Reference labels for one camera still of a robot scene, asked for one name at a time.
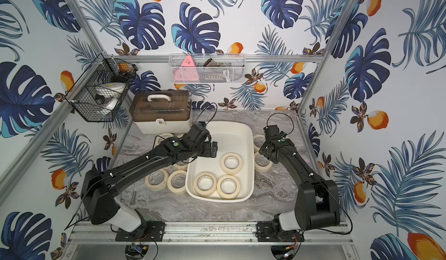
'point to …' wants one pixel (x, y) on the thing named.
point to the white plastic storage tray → (236, 137)
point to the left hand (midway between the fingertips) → (210, 144)
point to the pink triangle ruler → (187, 72)
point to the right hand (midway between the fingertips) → (268, 151)
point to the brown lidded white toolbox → (164, 111)
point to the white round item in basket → (107, 94)
